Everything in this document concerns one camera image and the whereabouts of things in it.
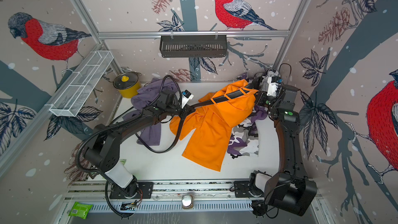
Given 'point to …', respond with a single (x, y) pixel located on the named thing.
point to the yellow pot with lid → (128, 84)
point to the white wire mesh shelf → (70, 101)
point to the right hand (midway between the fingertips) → (258, 90)
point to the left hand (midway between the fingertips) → (194, 107)
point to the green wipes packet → (80, 210)
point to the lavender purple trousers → (146, 94)
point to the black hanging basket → (191, 47)
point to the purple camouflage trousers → (243, 137)
